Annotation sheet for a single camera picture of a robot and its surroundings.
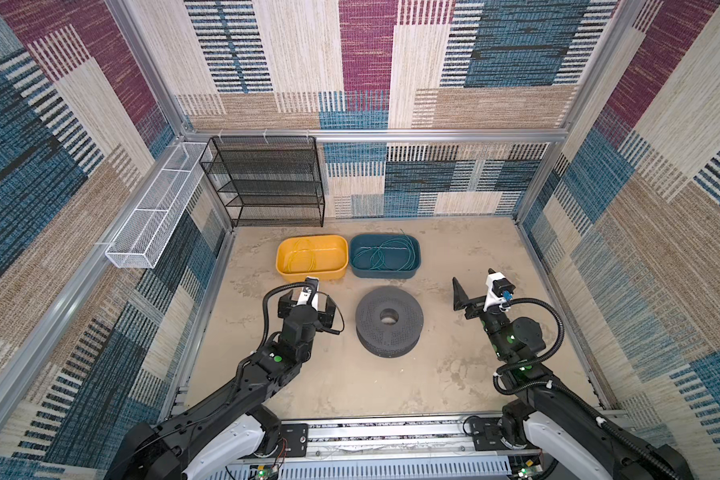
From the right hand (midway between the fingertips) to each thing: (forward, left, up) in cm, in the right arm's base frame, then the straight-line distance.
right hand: (472, 277), depth 77 cm
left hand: (+1, +42, -5) cm, 42 cm away
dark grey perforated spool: (-9, +21, -16) cm, 28 cm away
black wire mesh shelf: (+47, +61, -5) cm, 78 cm away
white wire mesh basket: (+20, +93, -3) cm, 95 cm away
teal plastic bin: (+26, +29, -16) cm, 42 cm away
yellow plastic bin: (+26, +44, -22) cm, 56 cm away
